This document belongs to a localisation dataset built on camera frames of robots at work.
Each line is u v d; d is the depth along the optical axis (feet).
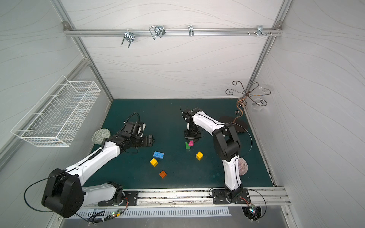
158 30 2.51
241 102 4.03
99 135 3.14
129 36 2.56
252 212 2.36
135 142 2.30
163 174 2.63
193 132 2.57
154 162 2.73
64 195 1.30
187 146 2.96
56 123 2.22
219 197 2.40
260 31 2.51
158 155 2.89
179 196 2.47
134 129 2.21
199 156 2.82
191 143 2.90
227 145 1.73
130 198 2.41
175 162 2.82
